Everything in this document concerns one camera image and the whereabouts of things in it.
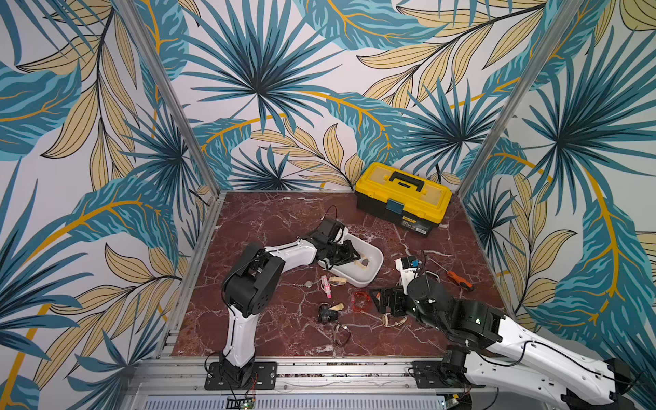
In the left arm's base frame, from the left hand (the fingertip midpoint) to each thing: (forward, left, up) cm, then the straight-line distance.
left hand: (360, 259), depth 91 cm
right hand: (-17, -3, +12) cm, 21 cm away
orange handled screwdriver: (-5, -36, -5) cm, 36 cm away
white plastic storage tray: (-3, 0, -5) cm, 6 cm away
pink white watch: (-9, +12, -4) cm, 15 cm away
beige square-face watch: (-20, -7, -4) cm, 22 cm away
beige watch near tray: (-6, +8, -5) cm, 12 cm away
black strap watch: (-19, +12, -1) cm, 23 cm away
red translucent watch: (-13, 0, -6) cm, 14 cm away
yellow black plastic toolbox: (+19, -20, +10) cm, 29 cm away
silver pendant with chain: (-7, +18, -7) cm, 21 cm away
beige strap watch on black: (-16, +8, -4) cm, 18 cm away
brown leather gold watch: (-24, +7, -7) cm, 25 cm away
